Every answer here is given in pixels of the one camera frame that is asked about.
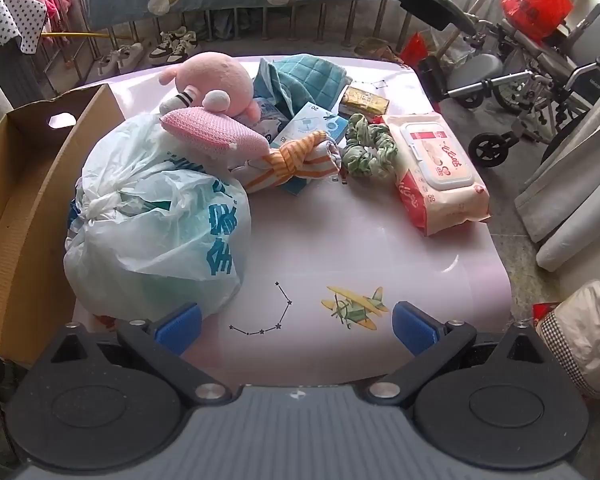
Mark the brown woven item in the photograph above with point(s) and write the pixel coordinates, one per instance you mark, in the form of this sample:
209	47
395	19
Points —
377	50

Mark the light blue carton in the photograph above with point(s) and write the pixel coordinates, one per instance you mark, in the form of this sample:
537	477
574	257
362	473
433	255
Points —
310	122

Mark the pink sponge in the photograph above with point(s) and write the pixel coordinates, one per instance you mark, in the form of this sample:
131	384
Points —
205	127

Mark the yellow pole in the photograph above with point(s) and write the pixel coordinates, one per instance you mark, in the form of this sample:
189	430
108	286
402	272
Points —
75	35

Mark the orange striped towel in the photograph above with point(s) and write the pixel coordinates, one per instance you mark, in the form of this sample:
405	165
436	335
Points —
300	160

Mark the pink wet wipes pack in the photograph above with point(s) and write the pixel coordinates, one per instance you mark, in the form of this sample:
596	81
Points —
445	195

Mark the white sneaker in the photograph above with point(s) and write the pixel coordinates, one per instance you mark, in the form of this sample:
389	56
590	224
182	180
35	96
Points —
130	55
110	65

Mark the small red bag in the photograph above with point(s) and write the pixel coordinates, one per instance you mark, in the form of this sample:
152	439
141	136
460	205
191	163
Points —
414	52

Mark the white plastic bag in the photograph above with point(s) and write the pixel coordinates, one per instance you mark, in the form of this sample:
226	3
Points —
145	230

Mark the teal quilted towel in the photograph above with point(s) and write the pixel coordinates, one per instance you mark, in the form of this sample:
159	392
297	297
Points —
310	80

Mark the star print cloth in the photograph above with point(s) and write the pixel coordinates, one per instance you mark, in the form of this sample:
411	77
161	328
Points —
5	20

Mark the yellow brown packet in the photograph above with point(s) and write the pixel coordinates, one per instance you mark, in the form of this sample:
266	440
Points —
365	101

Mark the metal railing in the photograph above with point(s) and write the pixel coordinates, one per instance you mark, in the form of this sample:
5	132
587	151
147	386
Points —
351	22

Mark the cream bundle with checked trim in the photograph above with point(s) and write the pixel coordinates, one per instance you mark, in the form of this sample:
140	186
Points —
590	320

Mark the wheelchair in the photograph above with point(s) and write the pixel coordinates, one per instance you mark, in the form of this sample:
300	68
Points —
480	67

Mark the beige curtain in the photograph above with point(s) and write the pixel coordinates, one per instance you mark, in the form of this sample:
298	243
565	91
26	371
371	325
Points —
565	160

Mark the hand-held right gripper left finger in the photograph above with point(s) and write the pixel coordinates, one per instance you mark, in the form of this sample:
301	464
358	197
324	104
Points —
180	324

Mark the white rolled mat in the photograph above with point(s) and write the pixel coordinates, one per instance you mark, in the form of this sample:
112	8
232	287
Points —
580	240

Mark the wooden pole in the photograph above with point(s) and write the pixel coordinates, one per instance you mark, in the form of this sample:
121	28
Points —
472	7

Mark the dark trimmed sneaker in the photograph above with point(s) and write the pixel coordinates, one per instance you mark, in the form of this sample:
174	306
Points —
162	50
187	40

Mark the brown cardboard box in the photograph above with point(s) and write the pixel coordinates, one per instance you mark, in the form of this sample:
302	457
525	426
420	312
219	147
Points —
25	185

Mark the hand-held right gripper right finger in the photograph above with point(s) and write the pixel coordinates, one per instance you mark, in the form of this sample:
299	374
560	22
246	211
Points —
411	327

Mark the pink plush toy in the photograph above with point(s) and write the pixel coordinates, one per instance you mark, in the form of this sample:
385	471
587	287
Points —
215	77

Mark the green scrunchie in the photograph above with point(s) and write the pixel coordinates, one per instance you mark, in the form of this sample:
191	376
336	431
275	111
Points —
365	160

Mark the large red plastic bag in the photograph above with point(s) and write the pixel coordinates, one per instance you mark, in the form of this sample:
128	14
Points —
535	5

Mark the pink printed table cover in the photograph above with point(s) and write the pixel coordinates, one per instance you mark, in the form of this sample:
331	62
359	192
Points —
330	240

